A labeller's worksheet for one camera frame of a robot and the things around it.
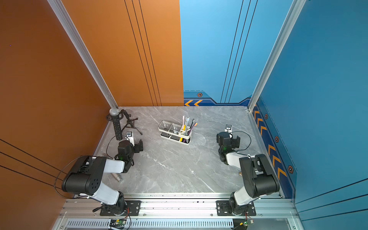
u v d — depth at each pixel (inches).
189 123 35.8
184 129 37.0
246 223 27.4
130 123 39.6
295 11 27.7
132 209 28.7
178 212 29.1
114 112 32.7
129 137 31.9
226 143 28.0
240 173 19.6
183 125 37.0
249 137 40.1
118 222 28.4
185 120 36.0
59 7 27.4
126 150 28.8
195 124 35.5
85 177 18.0
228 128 31.4
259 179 17.4
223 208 28.5
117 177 32.4
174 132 34.2
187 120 35.3
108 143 39.1
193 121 35.7
